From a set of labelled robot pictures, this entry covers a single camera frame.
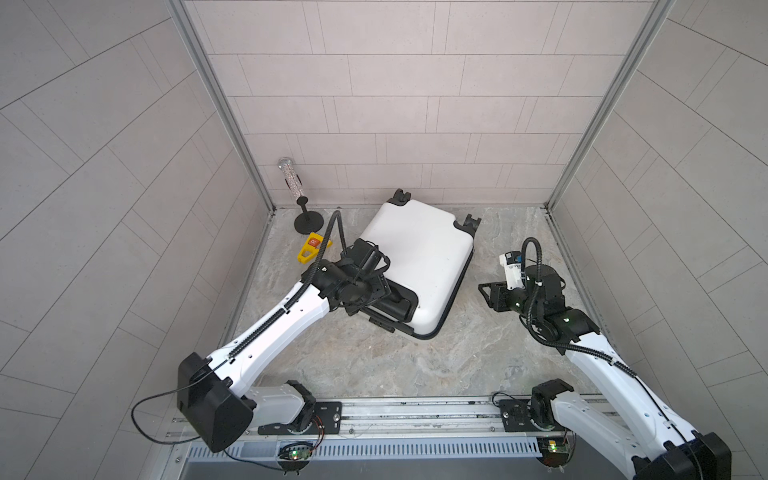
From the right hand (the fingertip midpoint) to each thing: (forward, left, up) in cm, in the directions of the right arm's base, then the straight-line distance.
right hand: (484, 284), depth 79 cm
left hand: (-2, +26, +2) cm, 27 cm away
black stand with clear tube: (+36, +56, -9) cm, 67 cm away
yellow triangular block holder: (+23, +54, -11) cm, 59 cm away
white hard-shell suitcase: (+7, +14, +5) cm, 17 cm away
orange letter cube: (+28, +52, -11) cm, 60 cm away
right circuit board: (-35, -10, -16) cm, 40 cm away
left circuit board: (-33, +48, -10) cm, 59 cm away
